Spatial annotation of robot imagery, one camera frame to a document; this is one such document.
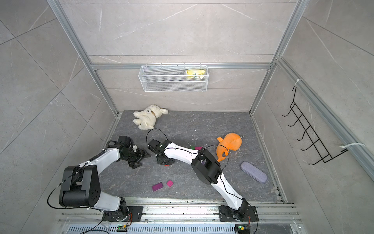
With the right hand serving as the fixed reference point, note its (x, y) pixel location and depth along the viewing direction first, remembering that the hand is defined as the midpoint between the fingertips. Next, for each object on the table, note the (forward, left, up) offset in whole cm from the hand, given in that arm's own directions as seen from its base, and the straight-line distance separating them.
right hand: (165, 161), depth 92 cm
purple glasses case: (-9, -54, +2) cm, 55 cm away
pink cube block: (-14, -4, 0) cm, 14 cm away
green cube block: (-9, -17, +33) cm, 38 cm away
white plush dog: (+29, +16, +9) cm, 34 cm away
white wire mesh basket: (+49, -5, +29) cm, 58 cm away
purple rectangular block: (-15, +3, 0) cm, 16 cm away
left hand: (+1, +11, +4) cm, 12 cm away
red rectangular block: (-3, -1, 0) cm, 3 cm away
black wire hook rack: (-7, -72, +32) cm, 79 cm away
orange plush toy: (+10, -43, +7) cm, 45 cm away
